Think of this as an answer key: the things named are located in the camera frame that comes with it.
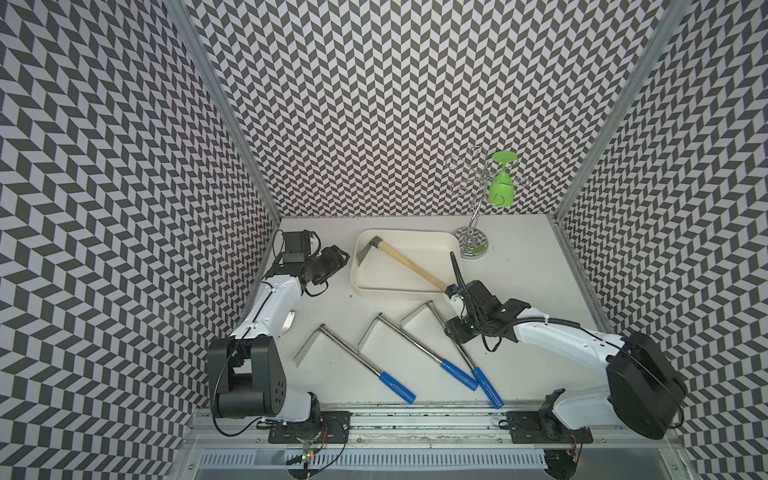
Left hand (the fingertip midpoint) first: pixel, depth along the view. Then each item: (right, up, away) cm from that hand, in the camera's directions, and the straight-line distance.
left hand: (343, 261), depth 87 cm
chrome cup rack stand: (+61, +28, +21) cm, 70 cm away
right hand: (+33, -20, -2) cm, 39 cm away
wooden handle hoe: (+10, +5, +19) cm, 22 cm away
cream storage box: (+10, -6, +16) cm, 20 cm away
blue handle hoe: (+38, -30, -7) cm, 49 cm away
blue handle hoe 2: (+31, -29, -7) cm, 44 cm away
